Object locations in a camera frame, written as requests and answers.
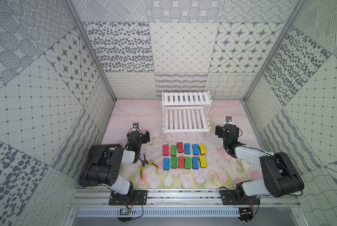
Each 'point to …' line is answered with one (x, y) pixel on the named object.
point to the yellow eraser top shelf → (202, 149)
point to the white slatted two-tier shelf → (186, 112)
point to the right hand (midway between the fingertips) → (227, 127)
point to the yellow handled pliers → (144, 162)
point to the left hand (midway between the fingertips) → (139, 129)
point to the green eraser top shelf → (173, 150)
